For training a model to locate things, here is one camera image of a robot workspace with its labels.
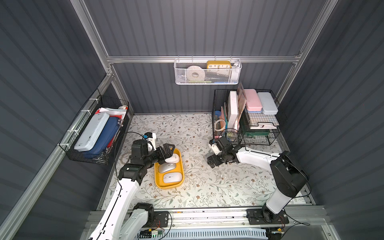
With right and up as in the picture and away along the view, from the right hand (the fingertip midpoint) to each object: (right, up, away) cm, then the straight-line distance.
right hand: (218, 161), depth 92 cm
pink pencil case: (+22, +36, 0) cm, 42 cm away
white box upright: (+10, +24, +4) cm, 27 cm away
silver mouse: (-33, -3, -1) cm, 33 cm away
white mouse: (-28, -8, -7) cm, 29 cm away
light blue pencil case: (+33, +35, +2) cm, 48 cm away
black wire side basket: (-59, +32, -10) cm, 68 cm away
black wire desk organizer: (+16, +28, -3) cm, 32 cm away
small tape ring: (+4, +19, +14) cm, 24 cm away
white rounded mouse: (-27, +2, -1) cm, 27 cm away
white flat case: (-59, +18, -27) cm, 68 cm away
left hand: (-28, +10, -16) cm, 34 cm away
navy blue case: (-54, +18, -24) cm, 62 cm away
